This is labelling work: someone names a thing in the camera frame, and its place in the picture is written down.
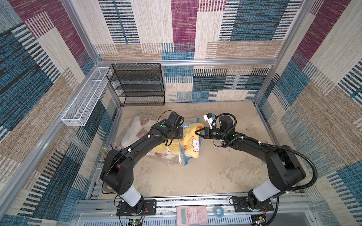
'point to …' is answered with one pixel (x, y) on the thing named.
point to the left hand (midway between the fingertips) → (180, 132)
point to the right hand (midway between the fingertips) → (197, 133)
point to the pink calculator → (191, 215)
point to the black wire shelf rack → (139, 84)
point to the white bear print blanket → (137, 129)
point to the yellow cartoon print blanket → (189, 146)
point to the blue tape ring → (222, 213)
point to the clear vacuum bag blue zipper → (179, 157)
